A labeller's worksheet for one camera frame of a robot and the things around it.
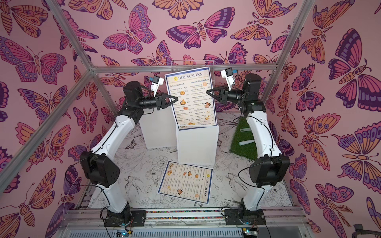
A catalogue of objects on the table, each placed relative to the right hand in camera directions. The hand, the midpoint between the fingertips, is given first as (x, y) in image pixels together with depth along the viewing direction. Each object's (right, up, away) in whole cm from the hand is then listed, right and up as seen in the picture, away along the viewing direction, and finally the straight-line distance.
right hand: (210, 91), depth 68 cm
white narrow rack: (-6, -26, +15) cm, 31 cm away
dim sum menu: (-11, -48, +18) cm, 53 cm away
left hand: (-14, -4, +1) cm, 15 cm away
